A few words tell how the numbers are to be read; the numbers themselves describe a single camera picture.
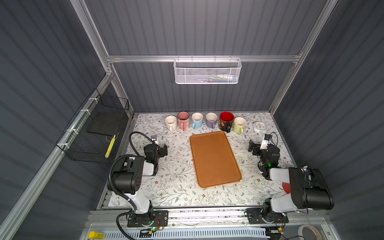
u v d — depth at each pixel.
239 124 1.03
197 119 1.06
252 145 0.84
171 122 1.05
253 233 0.71
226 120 1.02
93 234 0.62
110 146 0.69
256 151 0.83
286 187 0.59
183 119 1.04
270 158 0.69
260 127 1.08
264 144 0.81
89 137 0.72
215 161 0.94
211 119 1.10
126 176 0.48
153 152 0.75
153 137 0.85
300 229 0.69
